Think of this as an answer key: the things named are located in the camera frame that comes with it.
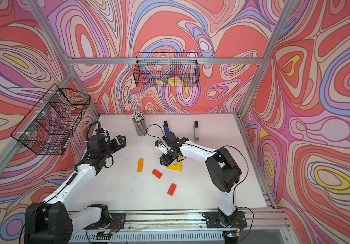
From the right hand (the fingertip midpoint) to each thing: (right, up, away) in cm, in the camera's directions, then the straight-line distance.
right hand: (166, 163), depth 90 cm
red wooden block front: (+3, -13, -7) cm, 15 cm away
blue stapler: (-2, +22, +18) cm, 29 cm away
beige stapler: (+20, +19, +17) cm, 32 cm away
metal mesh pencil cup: (-18, +27, +3) cm, 32 cm away
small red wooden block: (-6, -7, 0) cm, 9 cm away
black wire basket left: (-58, +21, -16) cm, 64 cm away
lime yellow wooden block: (+8, +3, -14) cm, 16 cm away
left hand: (-26, +14, -5) cm, 30 cm away
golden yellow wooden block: (+5, -3, +1) cm, 6 cm away
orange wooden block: (-16, -2, +1) cm, 17 cm away
